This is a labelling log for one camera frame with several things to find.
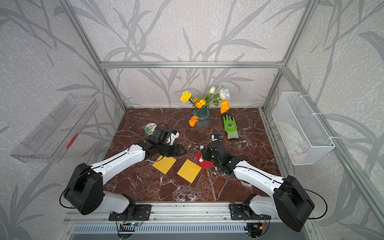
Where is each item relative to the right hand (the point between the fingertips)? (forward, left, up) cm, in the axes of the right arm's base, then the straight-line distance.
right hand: (201, 150), depth 84 cm
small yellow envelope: (-4, +23, -12) cm, 26 cm away
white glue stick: (-5, 0, -1) cm, 5 cm away
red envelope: (-4, -2, -11) cm, 12 cm away
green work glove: (+24, -21, -11) cm, 34 cm away
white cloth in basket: (-1, -48, +9) cm, 49 cm away
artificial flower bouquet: (+21, -12, +20) cm, 32 cm away
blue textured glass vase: (+26, -2, 0) cm, 26 cm away
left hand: (-2, +10, +1) cm, 10 cm away
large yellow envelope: (-7, +8, -12) cm, 16 cm away
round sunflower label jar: (+18, +34, -3) cm, 39 cm away
